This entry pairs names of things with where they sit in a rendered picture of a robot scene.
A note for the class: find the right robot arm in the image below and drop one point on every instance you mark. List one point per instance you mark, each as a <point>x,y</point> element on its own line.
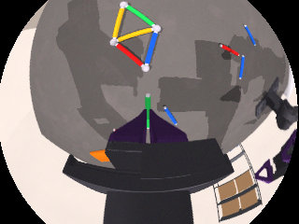
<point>284,110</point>

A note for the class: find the orange flat bar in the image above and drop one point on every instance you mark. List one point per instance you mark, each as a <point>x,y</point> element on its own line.
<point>100,155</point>

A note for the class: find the green magnetic rod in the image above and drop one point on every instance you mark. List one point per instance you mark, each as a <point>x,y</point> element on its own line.
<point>147,105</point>
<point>140,15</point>

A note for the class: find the yellow rod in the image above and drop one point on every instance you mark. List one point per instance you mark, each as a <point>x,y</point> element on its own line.
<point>118,22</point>
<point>141,32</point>

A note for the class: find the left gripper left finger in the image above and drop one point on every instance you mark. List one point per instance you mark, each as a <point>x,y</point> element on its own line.
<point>133,130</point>

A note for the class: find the silver steel ball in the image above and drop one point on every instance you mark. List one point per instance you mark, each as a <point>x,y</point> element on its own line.
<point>156,28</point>
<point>113,42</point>
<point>123,4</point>
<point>145,68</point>

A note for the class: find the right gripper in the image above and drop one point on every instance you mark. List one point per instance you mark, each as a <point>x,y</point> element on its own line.
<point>281,165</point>

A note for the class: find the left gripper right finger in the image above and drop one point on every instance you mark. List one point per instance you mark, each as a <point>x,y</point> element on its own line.
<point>163,131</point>

